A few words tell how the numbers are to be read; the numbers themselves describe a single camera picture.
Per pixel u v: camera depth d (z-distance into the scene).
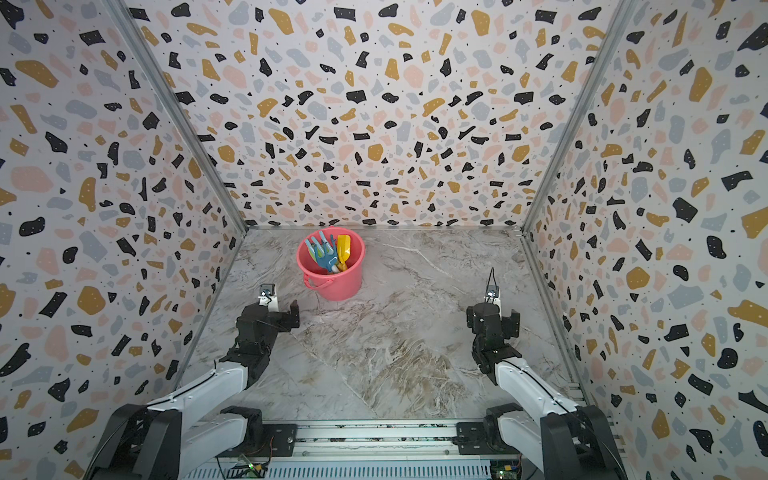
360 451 0.73
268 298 0.74
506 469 0.72
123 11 0.69
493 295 0.75
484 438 0.71
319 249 0.95
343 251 0.97
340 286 0.91
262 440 0.70
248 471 0.71
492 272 1.10
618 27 0.73
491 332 0.66
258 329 0.66
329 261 0.95
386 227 1.26
